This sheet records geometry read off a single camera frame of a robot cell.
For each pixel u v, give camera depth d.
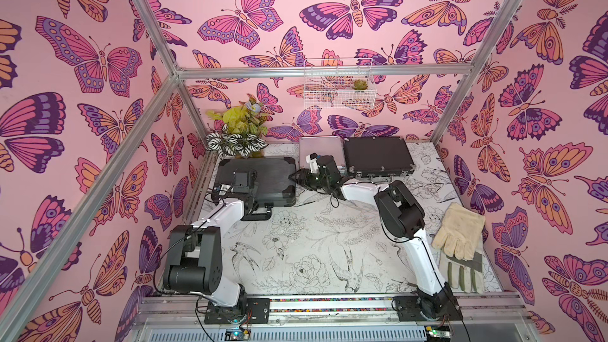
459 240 0.87
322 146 1.17
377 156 1.09
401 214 0.59
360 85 0.92
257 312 0.73
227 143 0.90
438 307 0.64
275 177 1.13
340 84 0.95
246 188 0.72
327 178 0.82
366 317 0.73
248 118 1.02
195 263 0.44
